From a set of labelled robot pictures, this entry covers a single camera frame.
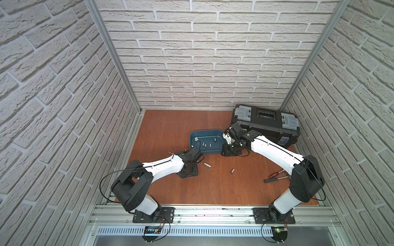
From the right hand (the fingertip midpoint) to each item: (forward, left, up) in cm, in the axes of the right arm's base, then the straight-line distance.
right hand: (225, 153), depth 85 cm
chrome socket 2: (+11, +7, -9) cm, 16 cm away
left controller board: (-33, +39, -12) cm, 52 cm away
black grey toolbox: (+16, -29, +6) cm, 34 cm away
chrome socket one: (-7, -5, -10) cm, 13 cm away
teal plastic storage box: (+14, +8, -9) cm, 19 cm away
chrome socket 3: (+15, +4, -8) cm, 17 cm away
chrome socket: (+13, +12, -9) cm, 20 cm away
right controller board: (-38, -21, -11) cm, 45 cm away
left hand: (-6, +18, -9) cm, 21 cm away
